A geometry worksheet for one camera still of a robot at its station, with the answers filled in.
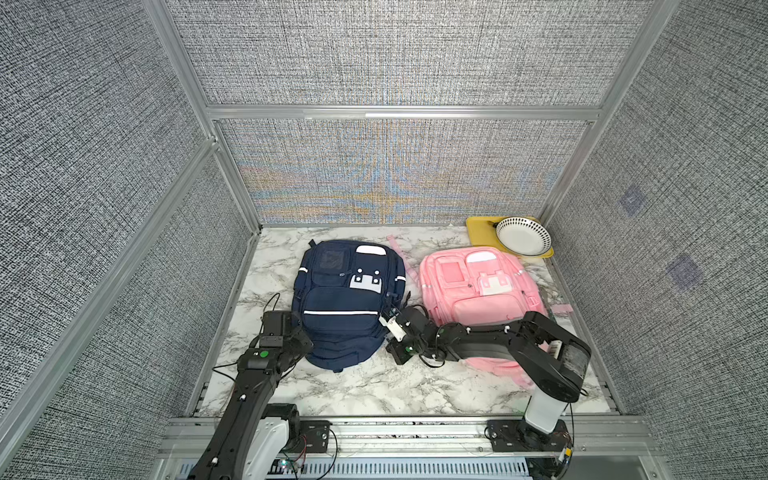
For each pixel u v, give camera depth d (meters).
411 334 0.71
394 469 0.70
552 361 0.47
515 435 0.73
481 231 1.21
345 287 0.98
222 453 0.42
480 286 0.95
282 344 0.62
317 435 0.73
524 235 1.15
